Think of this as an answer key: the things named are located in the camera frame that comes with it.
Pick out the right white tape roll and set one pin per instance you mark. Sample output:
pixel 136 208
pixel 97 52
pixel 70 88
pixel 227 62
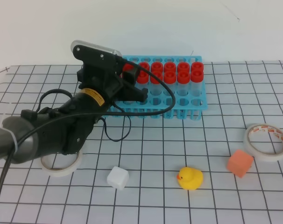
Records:
pixel 264 142

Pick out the orange foam cube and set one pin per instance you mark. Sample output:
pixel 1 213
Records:
pixel 239 163

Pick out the white foam cube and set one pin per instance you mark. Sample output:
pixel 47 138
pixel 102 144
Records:
pixel 118 178

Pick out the white grid-patterned cloth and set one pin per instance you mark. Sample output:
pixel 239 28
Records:
pixel 153 151

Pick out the yellow rubber duck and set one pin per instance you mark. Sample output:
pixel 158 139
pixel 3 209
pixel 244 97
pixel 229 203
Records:
pixel 189 178

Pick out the blue test tube rack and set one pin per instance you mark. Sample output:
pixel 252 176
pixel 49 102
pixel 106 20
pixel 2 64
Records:
pixel 158 98

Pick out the left white tape roll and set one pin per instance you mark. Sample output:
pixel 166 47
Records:
pixel 60 172

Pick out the white tape roll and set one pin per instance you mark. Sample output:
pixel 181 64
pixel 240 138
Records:
pixel 264 142
pixel 60 172

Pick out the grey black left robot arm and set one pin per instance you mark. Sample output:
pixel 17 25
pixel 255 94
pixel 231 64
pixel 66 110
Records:
pixel 45 131

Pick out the red-capped clear test tube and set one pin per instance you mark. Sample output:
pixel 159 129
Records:
pixel 128 74

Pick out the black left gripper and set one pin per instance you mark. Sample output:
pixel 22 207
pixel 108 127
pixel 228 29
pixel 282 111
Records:
pixel 108 74

